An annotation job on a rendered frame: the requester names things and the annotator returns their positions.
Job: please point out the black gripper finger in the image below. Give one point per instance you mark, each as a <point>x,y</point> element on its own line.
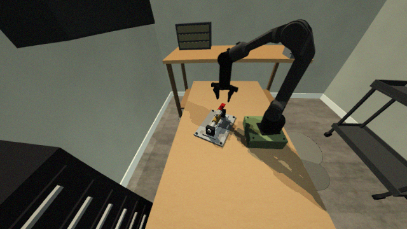
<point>216,91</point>
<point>230,93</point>

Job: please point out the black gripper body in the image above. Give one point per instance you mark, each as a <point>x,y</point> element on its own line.
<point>224,85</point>

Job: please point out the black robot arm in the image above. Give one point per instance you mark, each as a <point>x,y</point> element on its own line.
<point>294,36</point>

